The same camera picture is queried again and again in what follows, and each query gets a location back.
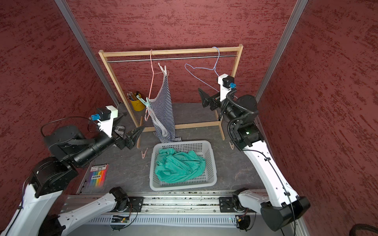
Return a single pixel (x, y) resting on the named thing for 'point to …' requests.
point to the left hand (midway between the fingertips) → (134, 124)
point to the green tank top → (173, 167)
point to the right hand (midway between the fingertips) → (207, 87)
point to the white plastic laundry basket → (207, 177)
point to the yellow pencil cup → (138, 105)
